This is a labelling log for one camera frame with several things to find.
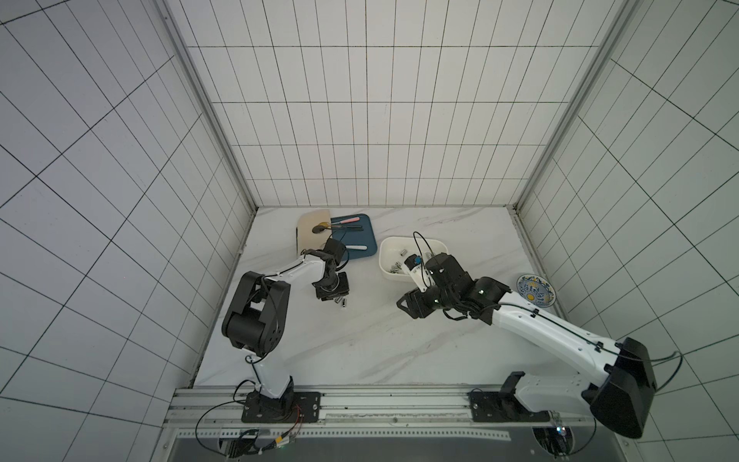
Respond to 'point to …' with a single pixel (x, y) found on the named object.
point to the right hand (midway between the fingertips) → (395, 303)
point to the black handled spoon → (319, 228)
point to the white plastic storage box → (395, 249)
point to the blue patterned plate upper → (537, 290)
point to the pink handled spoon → (345, 221)
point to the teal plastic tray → (356, 234)
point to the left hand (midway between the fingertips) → (336, 298)
